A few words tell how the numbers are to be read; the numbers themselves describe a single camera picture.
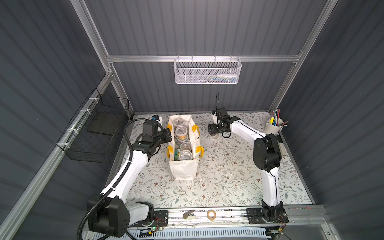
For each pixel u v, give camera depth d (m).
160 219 0.72
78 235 0.36
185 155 0.74
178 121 0.89
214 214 0.75
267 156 0.58
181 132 0.83
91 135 0.72
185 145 0.85
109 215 0.39
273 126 0.99
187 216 0.73
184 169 0.76
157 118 0.72
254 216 0.73
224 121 0.77
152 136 0.60
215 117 0.84
